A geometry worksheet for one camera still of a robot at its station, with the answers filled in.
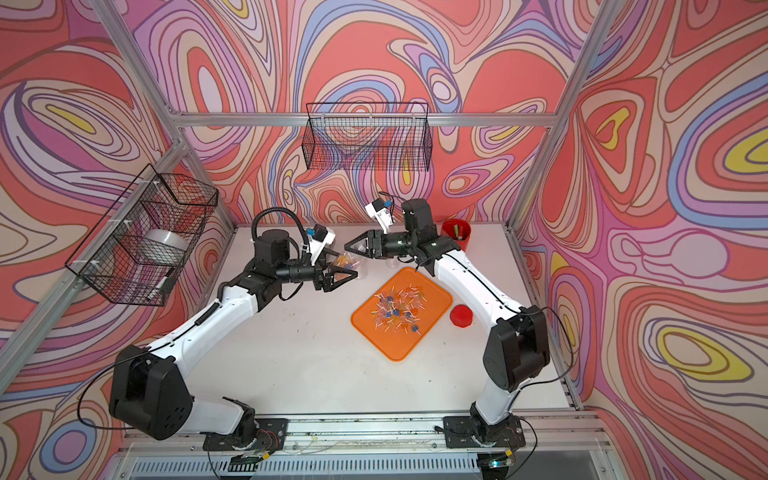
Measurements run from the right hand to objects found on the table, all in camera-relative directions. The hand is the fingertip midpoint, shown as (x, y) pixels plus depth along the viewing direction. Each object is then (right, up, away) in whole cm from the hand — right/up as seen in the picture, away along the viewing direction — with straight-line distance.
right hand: (352, 256), depth 73 cm
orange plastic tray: (+12, -27, +15) cm, 34 cm away
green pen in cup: (+33, +9, +29) cm, 45 cm away
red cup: (+35, +8, +28) cm, 46 cm away
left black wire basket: (-54, +1, 0) cm, 54 cm away
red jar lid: (+32, -19, +20) cm, 42 cm away
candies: (+12, -17, +21) cm, 30 cm away
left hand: (0, -3, +1) cm, 3 cm away
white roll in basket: (-44, +3, -4) cm, 44 cm away
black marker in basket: (-46, -7, 0) cm, 47 cm away
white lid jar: (-1, -1, -1) cm, 2 cm away
